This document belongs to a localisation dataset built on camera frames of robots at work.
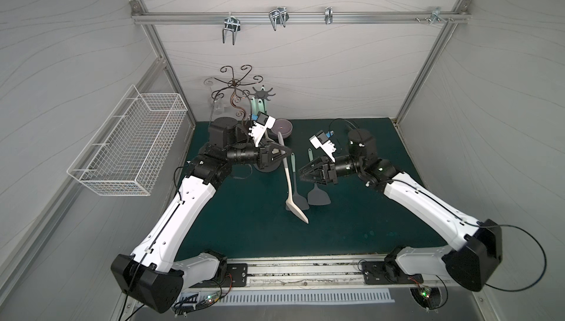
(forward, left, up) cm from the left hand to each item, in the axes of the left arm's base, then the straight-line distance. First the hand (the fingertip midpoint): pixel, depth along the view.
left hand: (289, 154), depth 61 cm
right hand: (-3, -2, -7) cm, 8 cm away
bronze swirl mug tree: (+33, +21, -5) cm, 39 cm away
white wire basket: (+4, +51, -5) cm, 52 cm away
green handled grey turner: (+4, -11, -36) cm, 38 cm away
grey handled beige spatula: (-9, 0, -15) cm, 17 cm away
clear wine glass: (+39, +34, -15) cm, 54 cm away
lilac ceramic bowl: (+42, +4, -32) cm, 53 cm away
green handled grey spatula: (+4, -3, -38) cm, 38 cm away
